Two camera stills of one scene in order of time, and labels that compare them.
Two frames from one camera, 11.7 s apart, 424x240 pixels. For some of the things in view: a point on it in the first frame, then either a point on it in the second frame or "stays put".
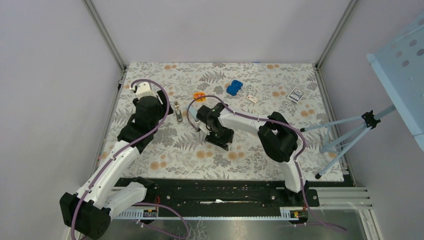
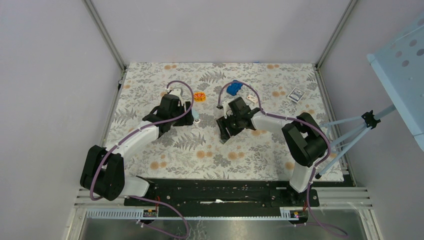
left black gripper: x=163 y=106 to x=186 y=119
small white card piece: x=252 y=98 stays put
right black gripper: x=222 y=143 to x=223 y=123
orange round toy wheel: x=198 y=94 stays put
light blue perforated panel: x=399 y=65 stays put
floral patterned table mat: x=180 y=152 stays put
